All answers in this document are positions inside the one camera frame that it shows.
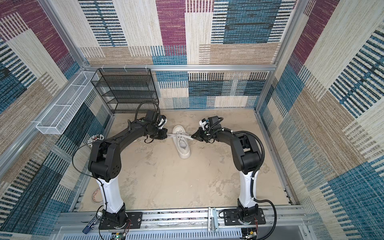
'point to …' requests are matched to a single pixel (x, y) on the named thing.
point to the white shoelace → (179, 135)
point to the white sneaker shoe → (182, 143)
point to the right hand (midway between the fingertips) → (192, 137)
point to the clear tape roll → (97, 196)
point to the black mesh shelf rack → (127, 90)
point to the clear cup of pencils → (94, 138)
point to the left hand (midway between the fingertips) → (167, 133)
